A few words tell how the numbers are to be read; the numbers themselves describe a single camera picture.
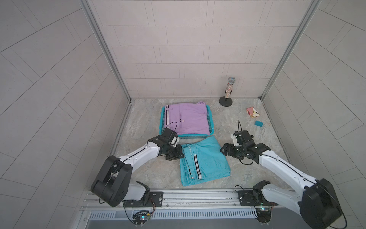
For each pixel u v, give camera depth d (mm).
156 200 709
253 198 688
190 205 705
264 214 678
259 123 1013
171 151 710
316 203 391
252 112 1051
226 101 1154
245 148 626
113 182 407
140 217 651
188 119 914
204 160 821
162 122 907
